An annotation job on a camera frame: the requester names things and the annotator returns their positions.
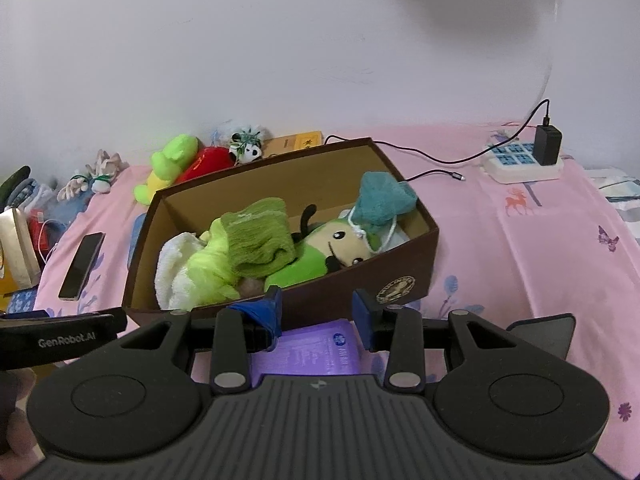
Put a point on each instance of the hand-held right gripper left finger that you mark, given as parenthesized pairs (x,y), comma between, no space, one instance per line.
(270,312)

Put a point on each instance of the brown cardboard box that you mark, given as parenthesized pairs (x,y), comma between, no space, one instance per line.
(320,302)

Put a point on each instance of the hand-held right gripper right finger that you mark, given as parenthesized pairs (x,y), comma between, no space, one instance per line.
(361,315)

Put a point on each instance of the red plush toy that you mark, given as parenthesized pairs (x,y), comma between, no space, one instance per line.
(207,162)

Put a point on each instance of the blue floral cloth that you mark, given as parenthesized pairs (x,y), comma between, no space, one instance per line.
(22,300)

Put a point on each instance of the light blue cloth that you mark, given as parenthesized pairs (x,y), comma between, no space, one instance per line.
(70,210)

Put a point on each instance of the grey striped bedding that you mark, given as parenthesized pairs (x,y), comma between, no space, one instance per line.
(620,195)

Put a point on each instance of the white power strip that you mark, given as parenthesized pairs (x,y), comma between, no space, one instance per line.
(510,165)

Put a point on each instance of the blue patterned cloth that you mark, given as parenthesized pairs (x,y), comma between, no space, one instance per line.
(30,192)

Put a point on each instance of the red bag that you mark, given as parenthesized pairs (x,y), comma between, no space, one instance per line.
(40,232)

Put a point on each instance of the gold paper bag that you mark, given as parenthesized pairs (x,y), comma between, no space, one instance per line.
(20,250)

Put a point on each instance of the pink printed bedsheet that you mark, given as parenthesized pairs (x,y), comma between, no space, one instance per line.
(500,260)

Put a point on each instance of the green plush toy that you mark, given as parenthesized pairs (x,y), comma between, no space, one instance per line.
(300,267)

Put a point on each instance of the lime green fuzzy cloth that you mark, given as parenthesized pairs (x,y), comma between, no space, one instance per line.
(210,270)

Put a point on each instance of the black smartphone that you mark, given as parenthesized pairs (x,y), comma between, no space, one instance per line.
(82,265)

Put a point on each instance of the teal cloth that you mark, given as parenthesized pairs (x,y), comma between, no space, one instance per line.
(382,200)

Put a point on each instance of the person's left hand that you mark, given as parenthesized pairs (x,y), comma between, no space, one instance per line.
(15,425)

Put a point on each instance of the green yellow dinosaur plush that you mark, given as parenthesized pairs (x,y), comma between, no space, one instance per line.
(170,160)

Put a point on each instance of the yellow-green towel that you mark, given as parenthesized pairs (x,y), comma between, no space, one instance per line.
(255,240)

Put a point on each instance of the grey fuzzy plush toy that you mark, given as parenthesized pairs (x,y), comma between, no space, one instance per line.
(227,127)

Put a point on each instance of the purple tissue packet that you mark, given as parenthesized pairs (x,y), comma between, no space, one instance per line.
(310,355)

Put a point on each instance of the brown fuzzy soft toy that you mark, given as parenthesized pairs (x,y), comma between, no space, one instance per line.
(249,286)

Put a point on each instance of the flat orange box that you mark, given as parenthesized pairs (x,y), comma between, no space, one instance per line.
(295,142)

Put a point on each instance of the black charger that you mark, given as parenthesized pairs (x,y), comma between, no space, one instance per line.
(547,145)

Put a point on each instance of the blue pill-shaped plush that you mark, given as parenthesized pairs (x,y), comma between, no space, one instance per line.
(137,235)

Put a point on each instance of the grey white plush toy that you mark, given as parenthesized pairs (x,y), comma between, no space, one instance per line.
(107,165)
(72,187)

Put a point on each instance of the dark green cloth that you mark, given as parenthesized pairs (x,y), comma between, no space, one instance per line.
(15,180)

